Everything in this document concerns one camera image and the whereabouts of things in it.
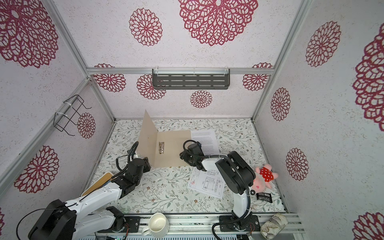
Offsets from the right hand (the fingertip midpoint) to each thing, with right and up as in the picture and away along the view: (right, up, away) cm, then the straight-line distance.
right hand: (181, 153), depth 96 cm
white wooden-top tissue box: (-43, -13, -11) cm, 46 cm away
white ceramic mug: (-10, -33, -21) cm, 41 cm away
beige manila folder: (-14, +3, +7) cm, 16 cm away
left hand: (-21, -4, -8) cm, 23 cm away
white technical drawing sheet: (+18, -16, -8) cm, 25 cm away
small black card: (+47, -21, -15) cm, 53 cm away
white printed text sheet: (+19, +9, +13) cm, 25 cm away
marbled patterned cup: (+44, -31, -27) cm, 60 cm away
